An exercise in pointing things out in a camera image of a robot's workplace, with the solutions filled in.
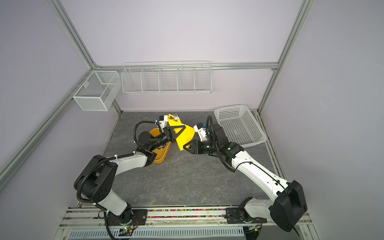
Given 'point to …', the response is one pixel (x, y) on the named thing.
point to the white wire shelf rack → (167, 78)
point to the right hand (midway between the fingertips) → (186, 148)
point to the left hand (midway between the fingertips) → (186, 130)
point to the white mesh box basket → (99, 91)
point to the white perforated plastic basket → (240, 125)
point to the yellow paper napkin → (186, 136)
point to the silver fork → (176, 116)
